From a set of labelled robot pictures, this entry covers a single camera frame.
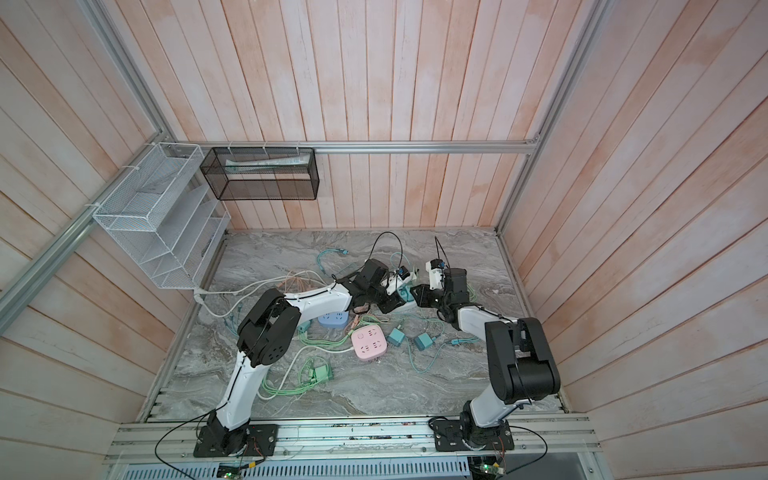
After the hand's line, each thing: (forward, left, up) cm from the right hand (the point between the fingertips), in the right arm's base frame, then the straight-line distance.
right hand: (413, 289), depth 95 cm
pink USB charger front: (-11, +16, +5) cm, 20 cm away
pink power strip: (-16, +14, -4) cm, 22 cm away
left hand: (-2, +4, -3) cm, 6 cm away
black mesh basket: (+36, +54, +19) cm, 67 cm away
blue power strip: (-9, +25, -4) cm, 27 cm away
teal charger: (-2, +3, +1) cm, 4 cm away
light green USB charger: (-26, +26, -4) cm, 37 cm away
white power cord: (+3, +58, -6) cm, 58 cm away
